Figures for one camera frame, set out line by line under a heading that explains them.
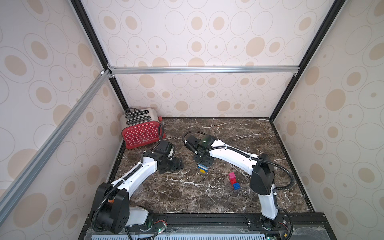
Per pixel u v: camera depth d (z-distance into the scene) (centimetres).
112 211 41
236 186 83
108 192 42
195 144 65
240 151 53
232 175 87
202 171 89
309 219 76
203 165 75
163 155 66
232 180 86
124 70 90
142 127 92
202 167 85
